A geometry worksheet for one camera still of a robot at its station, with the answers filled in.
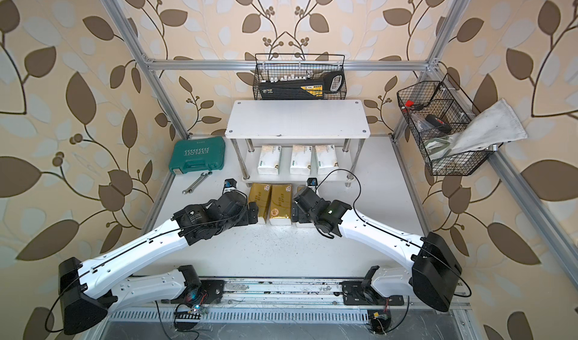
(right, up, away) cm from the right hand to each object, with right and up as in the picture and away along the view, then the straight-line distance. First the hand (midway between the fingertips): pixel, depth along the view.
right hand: (305, 208), depth 82 cm
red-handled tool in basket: (+41, +38, 0) cm, 56 cm away
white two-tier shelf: (0, +28, +40) cm, 49 cm away
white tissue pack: (-15, +18, +16) cm, 28 cm away
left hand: (-19, +1, -7) cm, 20 cm away
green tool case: (-51, +20, +25) cm, 61 cm away
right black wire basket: (+50, +38, +4) cm, 63 cm away
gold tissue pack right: (-2, +6, +12) cm, 14 cm away
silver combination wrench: (-48, +10, +23) cm, 54 cm away
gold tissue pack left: (-18, +4, +9) cm, 21 cm away
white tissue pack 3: (+10, +18, +14) cm, 25 cm away
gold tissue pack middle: (-9, 0, +6) cm, 11 cm away
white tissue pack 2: (-1, +18, +14) cm, 23 cm away
